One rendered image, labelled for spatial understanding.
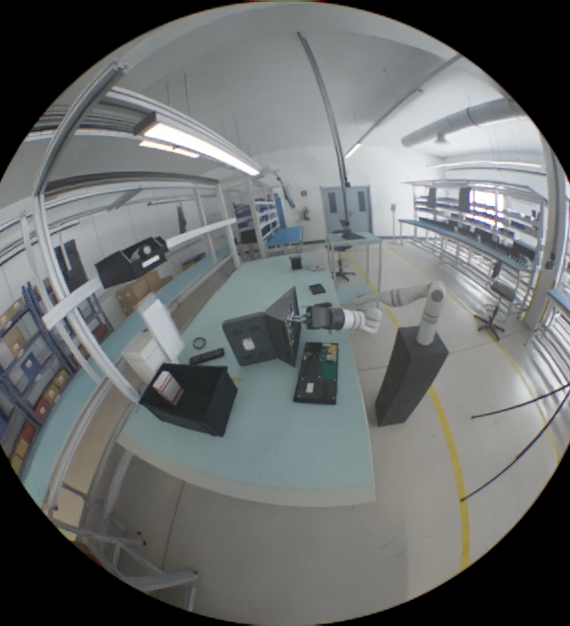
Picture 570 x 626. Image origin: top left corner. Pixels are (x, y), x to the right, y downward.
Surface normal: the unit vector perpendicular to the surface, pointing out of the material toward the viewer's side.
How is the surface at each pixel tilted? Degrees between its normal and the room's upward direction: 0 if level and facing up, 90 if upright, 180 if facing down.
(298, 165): 90
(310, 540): 0
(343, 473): 0
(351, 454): 0
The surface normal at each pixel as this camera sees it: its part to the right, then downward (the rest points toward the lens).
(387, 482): -0.18, -0.83
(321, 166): -0.10, 0.55
